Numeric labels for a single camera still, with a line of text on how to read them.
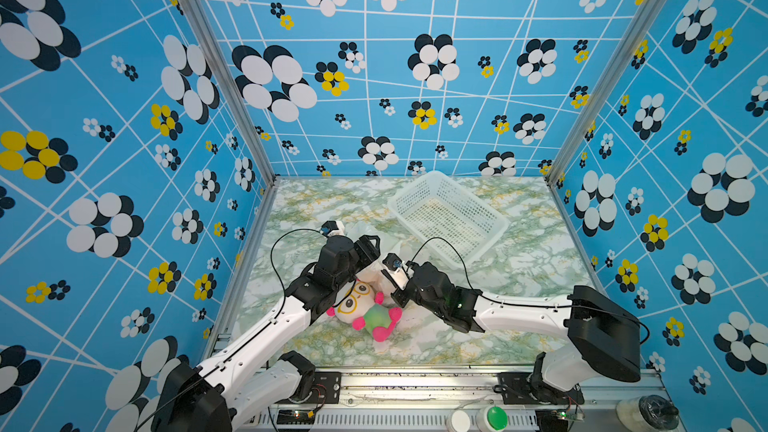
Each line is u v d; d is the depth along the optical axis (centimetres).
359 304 81
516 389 72
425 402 72
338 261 59
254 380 55
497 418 62
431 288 59
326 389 73
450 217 108
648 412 62
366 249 70
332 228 71
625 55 83
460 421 63
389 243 89
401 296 69
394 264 65
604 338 43
